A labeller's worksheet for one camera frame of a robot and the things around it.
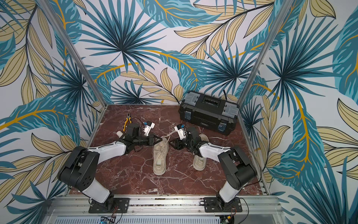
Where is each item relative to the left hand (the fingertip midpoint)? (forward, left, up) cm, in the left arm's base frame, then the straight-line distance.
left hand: (161, 140), depth 86 cm
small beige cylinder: (+8, +30, -7) cm, 32 cm away
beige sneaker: (-6, +1, -4) cm, 7 cm away
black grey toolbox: (+18, -33, +6) cm, 38 cm away
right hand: (+1, -6, -2) cm, 7 cm away
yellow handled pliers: (+25, +29, -10) cm, 39 cm away
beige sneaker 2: (-12, -23, -4) cm, 27 cm away
